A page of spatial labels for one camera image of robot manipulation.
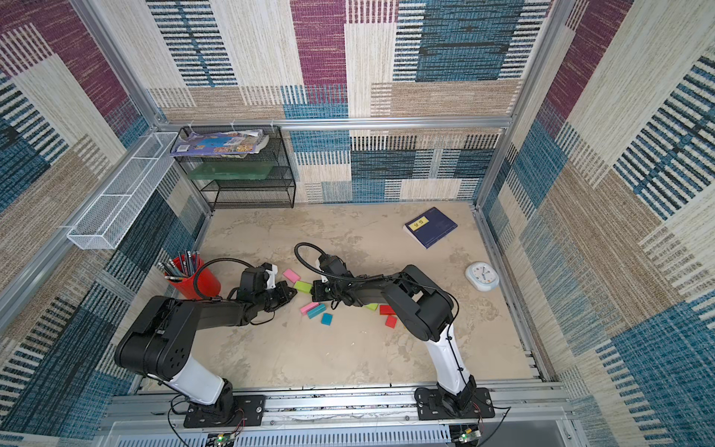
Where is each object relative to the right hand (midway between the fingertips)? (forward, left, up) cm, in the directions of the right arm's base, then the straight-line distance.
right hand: (316, 293), depth 96 cm
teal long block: (-7, -1, +2) cm, 8 cm away
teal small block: (-9, -4, +1) cm, 10 cm away
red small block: (-10, -24, +1) cm, 26 cm away
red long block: (-5, -24, -2) cm, 24 cm away
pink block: (+6, +9, +1) cm, 11 cm away
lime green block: (+2, +5, +2) cm, 5 cm away
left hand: (0, +6, +1) cm, 6 cm away
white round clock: (+4, -57, +2) cm, 57 cm away
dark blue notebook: (+28, -43, +2) cm, 51 cm away
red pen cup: (+1, +38, +10) cm, 40 cm away
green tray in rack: (+36, +28, +24) cm, 52 cm away
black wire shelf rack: (+28, +17, +26) cm, 42 cm away
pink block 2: (-7, +3, +3) cm, 8 cm away
